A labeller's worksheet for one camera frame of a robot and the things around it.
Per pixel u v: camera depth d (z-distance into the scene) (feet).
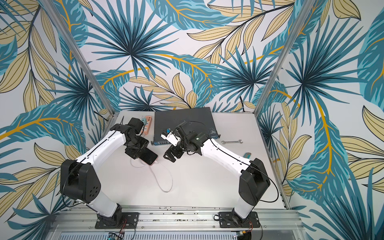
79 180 1.44
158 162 2.67
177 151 2.28
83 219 2.43
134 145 2.35
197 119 3.65
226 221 2.31
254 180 1.42
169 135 2.26
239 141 3.39
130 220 2.40
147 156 2.82
